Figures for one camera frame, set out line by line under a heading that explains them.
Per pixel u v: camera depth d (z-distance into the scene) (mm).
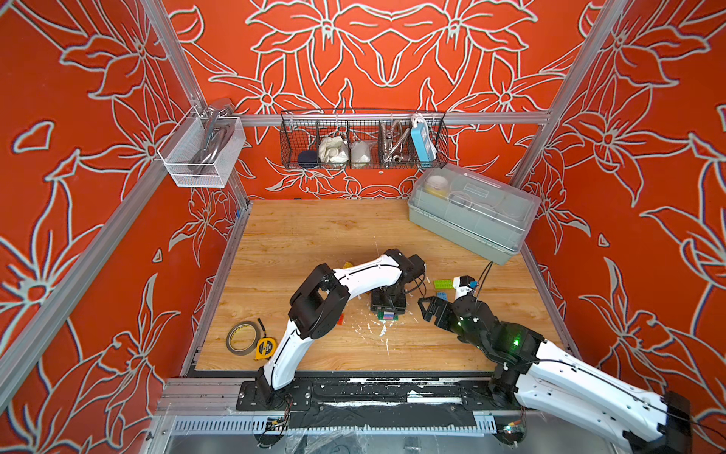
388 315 856
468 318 558
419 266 749
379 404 726
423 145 874
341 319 871
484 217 888
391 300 757
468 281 683
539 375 496
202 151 829
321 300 524
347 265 566
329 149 921
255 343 811
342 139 968
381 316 856
